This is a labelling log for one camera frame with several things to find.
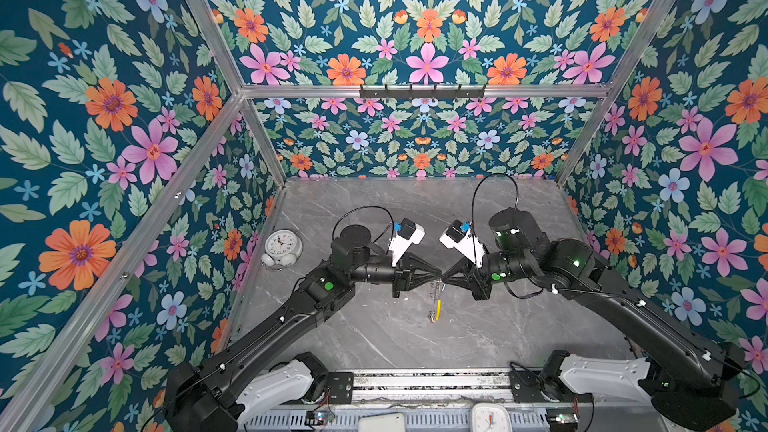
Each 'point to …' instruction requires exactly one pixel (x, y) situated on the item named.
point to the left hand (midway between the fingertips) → (441, 275)
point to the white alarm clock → (282, 249)
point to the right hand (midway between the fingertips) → (444, 274)
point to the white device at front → (383, 423)
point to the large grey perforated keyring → (435, 314)
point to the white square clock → (490, 417)
